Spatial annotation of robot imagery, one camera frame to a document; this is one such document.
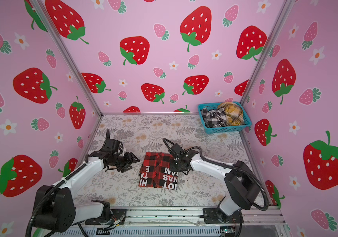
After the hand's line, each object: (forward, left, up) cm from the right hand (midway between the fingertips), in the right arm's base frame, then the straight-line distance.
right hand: (171, 167), depth 86 cm
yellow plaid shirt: (+45, -41, +5) cm, 61 cm away
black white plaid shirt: (+40, -27, +4) cm, 48 cm away
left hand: (-1, +20, +4) cm, 20 cm away
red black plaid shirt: (-4, +9, 0) cm, 9 cm away
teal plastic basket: (+32, -23, 0) cm, 39 cm away
